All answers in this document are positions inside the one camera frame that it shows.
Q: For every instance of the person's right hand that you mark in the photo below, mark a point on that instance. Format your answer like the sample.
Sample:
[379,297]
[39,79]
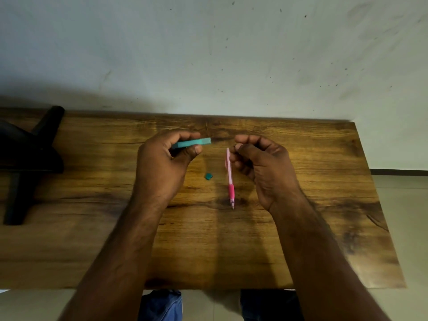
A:
[271,170]

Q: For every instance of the person's left forearm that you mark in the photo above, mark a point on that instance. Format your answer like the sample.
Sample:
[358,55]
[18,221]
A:
[117,260]

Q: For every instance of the person's left hand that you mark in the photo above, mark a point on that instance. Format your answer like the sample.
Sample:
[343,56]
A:
[157,170]

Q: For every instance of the small teal case cap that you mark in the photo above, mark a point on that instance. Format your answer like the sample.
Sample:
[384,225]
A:
[208,176]

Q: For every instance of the person's right forearm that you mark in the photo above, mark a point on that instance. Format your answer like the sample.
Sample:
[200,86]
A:
[324,264]

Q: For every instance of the pink mechanical pencil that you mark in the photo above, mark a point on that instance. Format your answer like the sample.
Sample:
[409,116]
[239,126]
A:
[230,177]

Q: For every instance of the black stand base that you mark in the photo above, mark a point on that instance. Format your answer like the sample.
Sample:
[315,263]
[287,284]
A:
[33,150]

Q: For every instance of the dark skirting board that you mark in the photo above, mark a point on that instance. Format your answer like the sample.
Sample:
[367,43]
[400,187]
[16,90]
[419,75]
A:
[399,172]

